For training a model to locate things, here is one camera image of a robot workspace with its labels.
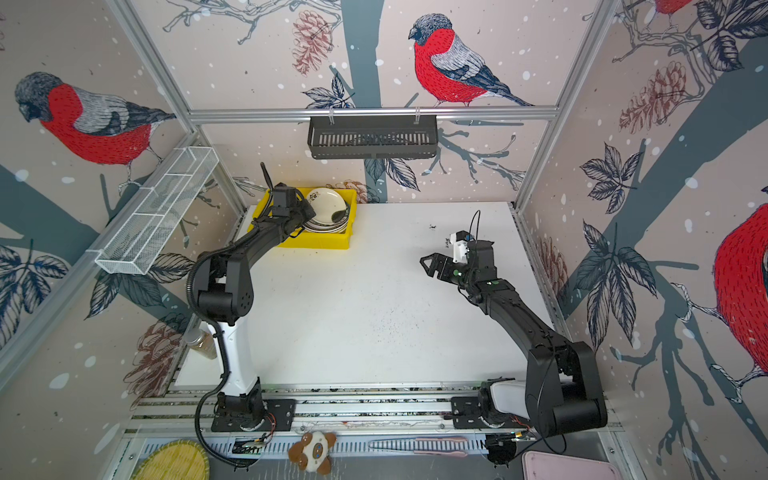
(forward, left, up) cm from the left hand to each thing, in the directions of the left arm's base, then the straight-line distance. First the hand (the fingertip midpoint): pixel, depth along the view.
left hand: (309, 204), depth 101 cm
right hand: (-25, -40, -1) cm, 47 cm away
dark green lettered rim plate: (-4, -8, -8) cm, 12 cm away
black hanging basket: (+22, -22, +11) cm, 33 cm away
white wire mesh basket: (-28, +33, +14) cm, 46 cm away
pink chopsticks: (-68, -40, -14) cm, 80 cm away
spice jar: (-44, +22, -7) cm, 50 cm away
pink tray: (-71, -62, -12) cm, 95 cm away
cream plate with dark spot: (+3, -6, -6) cm, 9 cm away
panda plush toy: (-68, -10, -12) cm, 70 cm away
